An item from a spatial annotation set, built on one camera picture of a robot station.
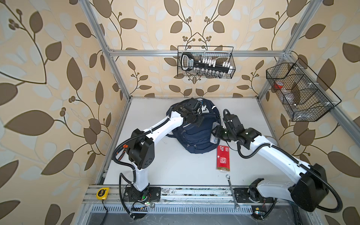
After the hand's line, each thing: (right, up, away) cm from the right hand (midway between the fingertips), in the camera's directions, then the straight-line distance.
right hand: (213, 131), depth 82 cm
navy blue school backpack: (-9, -6, +4) cm, 12 cm away
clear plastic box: (0, -4, -3) cm, 5 cm away
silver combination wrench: (+10, -37, -10) cm, 40 cm away
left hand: (-8, +8, +3) cm, 11 cm away
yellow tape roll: (+42, -7, +10) cm, 44 cm away
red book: (+8, -18, +6) cm, 20 cm away
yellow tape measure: (-60, -32, -8) cm, 69 cm away
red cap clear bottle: (+38, +28, -1) cm, 47 cm away
